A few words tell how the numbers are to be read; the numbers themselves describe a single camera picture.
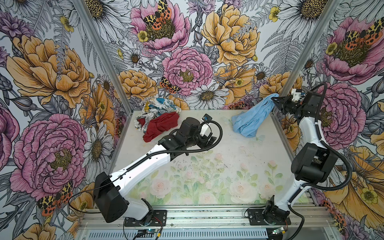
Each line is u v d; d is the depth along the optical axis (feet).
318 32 2.61
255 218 2.43
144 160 1.52
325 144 1.63
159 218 2.43
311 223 2.50
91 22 2.51
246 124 3.35
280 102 2.55
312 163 1.68
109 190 1.30
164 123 3.35
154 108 3.67
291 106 2.46
